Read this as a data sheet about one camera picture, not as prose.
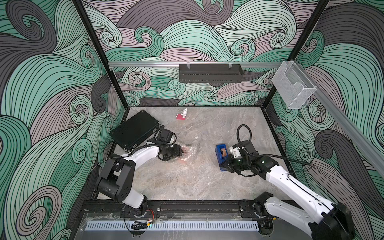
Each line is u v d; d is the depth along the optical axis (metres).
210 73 0.96
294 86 0.81
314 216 0.41
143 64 2.00
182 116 1.11
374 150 0.51
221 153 0.87
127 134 1.00
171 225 0.70
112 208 0.74
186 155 0.83
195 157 0.85
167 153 0.75
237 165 0.66
